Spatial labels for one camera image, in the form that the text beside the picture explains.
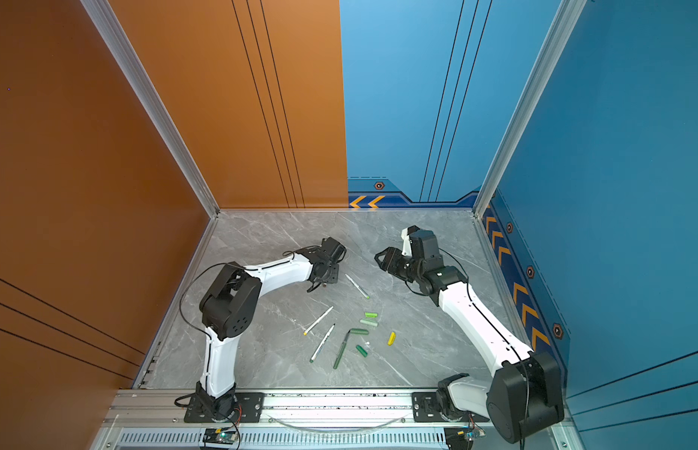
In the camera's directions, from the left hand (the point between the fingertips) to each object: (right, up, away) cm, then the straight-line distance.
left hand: (331, 270), depth 100 cm
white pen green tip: (-1, -20, -16) cm, 26 cm away
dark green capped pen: (+10, -18, -13) cm, 24 cm away
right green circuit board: (+36, -39, -30) cm, 61 cm away
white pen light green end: (+13, -8, -6) cm, 16 cm away
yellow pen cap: (+20, -19, -15) cm, 31 cm away
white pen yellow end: (-3, -15, -11) cm, 19 cm away
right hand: (+16, +6, -19) cm, 26 cm away
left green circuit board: (-26, -39, -29) cm, 55 cm away
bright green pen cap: (+14, -13, -11) cm, 22 cm away
